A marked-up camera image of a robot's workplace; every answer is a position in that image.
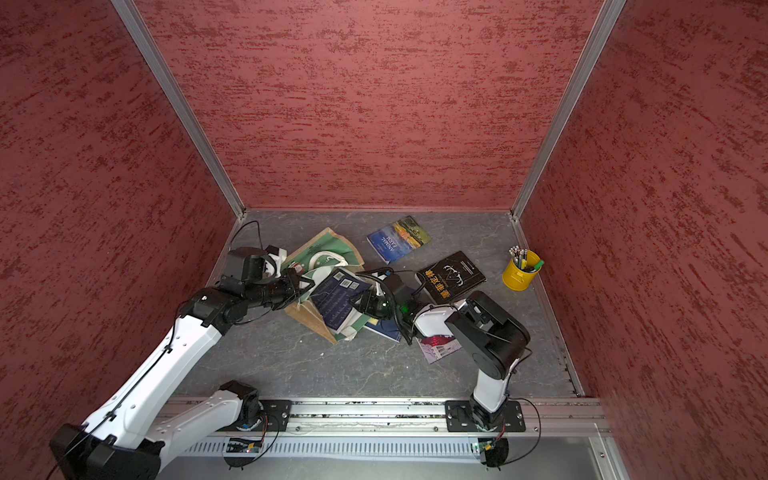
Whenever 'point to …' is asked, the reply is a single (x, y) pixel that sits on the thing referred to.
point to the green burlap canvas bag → (318, 256)
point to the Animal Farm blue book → (398, 239)
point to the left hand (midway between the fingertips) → (313, 290)
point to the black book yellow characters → (450, 278)
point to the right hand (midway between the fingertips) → (352, 307)
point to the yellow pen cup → (518, 279)
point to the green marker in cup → (539, 264)
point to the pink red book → (437, 347)
